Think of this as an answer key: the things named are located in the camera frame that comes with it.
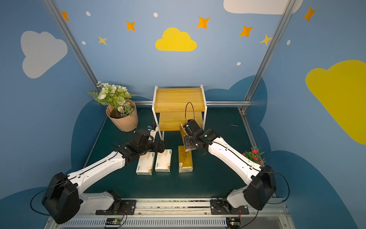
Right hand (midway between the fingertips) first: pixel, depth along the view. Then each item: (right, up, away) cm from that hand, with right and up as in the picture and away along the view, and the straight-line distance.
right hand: (191, 138), depth 81 cm
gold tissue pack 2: (-5, +3, -2) cm, 6 cm away
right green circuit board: (+22, -43, -8) cm, 49 cm away
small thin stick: (+36, +7, +30) cm, 47 cm away
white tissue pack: (-28, -16, +4) cm, 32 cm away
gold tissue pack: (-3, -14, +4) cm, 15 cm away
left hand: (-18, -1, +2) cm, 18 cm away
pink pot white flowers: (-47, +17, +14) cm, 52 cm away
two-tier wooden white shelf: (-11, +18, -3) cm, 21 cm away
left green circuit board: (-41, -41, -9) cm, 59 cm away
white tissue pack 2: (-17, -15, +7) cm, 24 cm away
